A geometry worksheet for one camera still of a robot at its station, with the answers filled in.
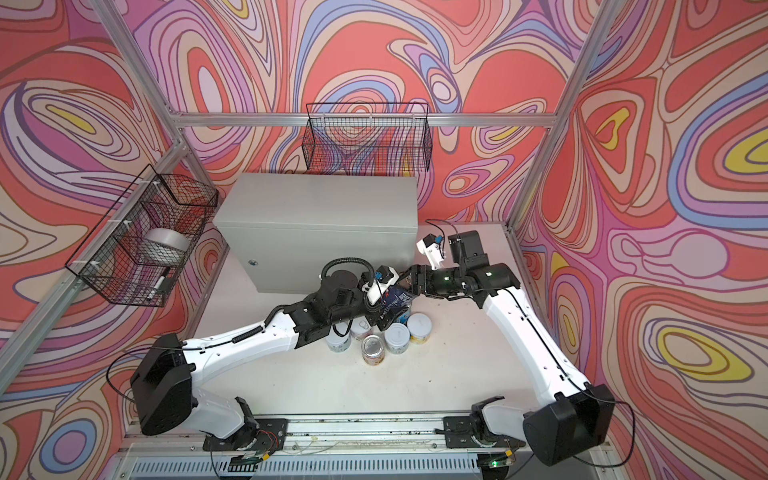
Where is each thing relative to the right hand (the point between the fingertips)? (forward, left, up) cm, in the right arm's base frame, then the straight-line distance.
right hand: (406, 291), depth 72 cm
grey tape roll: (+9, +58, +9) cm, 59 cm away
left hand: (+1, +2, -2) cm, 3 cm away
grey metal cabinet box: (+36, +41, -13) cm, 56 cm away
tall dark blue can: (-3, +3, +2) cm, 4 cm away
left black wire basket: (+11, +68, +6) cm, 69 cm away
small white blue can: (-4, +2, -19) cm, 19 cm away
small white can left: (-4, +20, -19) cm, 28 cm away
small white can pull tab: (-7, +10, -2) cm, 13 cm away
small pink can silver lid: (-5, +9, -22) cm, 25 cm away
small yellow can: (0, -4, -19) cm, 19 cm away
